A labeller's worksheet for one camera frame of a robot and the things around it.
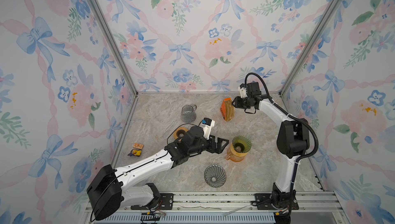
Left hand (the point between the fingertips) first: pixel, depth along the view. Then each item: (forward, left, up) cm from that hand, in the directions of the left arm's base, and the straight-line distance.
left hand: (223, 139), depth 72 cm
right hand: (+31, -11, -9) cm, 34 cm away
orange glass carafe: (-2, -7, -13) cm, 15 cm away
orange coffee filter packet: (+29, -7, -14) cm, 33 cm away
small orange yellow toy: (+3, +47, -20) cm, 51 cm away
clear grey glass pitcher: (+28, +19, -17) cm, 38 cm away
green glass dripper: (+3, -11, -11) cm, 16 cm away
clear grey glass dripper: (-11, +3, -20) cm, 23 cm away
